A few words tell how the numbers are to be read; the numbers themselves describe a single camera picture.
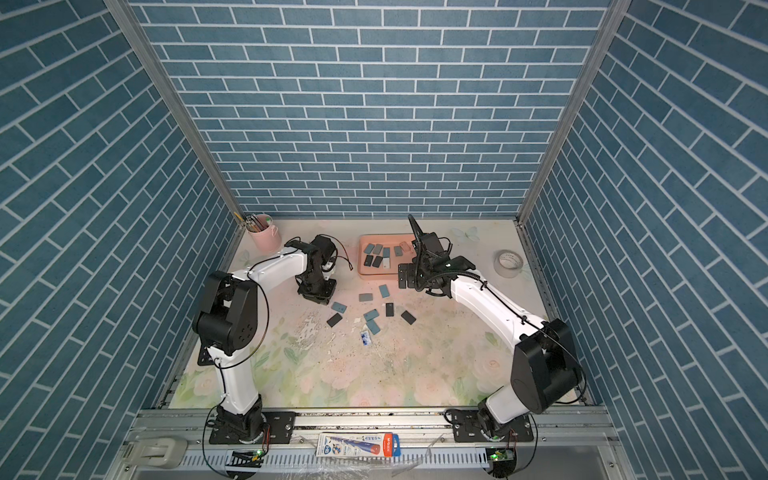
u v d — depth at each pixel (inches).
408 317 36.9
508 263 42.1
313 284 32.2
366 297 39.3
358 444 27.9
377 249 44.0
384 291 39.6
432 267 25.1
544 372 16.8
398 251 43.9
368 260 42.6
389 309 37.4
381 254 42.9
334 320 36.8
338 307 37.6
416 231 26.9
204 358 33.1
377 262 42.5
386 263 41.7
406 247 44.2
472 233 46.9
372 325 36.0
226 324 20.4
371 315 36.9
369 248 43.9
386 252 43.9
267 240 42.3
